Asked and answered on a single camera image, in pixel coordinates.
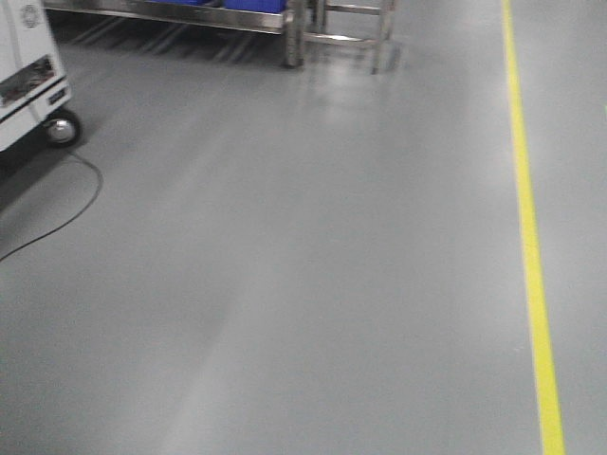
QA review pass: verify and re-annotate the black floor cable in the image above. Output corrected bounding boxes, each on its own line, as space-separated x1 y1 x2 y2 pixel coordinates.
0 149 105 264

